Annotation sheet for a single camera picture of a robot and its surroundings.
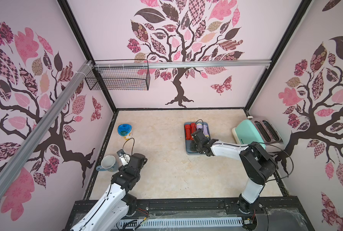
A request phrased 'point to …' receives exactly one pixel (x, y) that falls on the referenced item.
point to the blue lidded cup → (125, 130)
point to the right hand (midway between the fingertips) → (191, 144)
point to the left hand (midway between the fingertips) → (133, 163)
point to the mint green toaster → (262, 130)
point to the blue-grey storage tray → (188, 142)
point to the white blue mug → (108, 163)
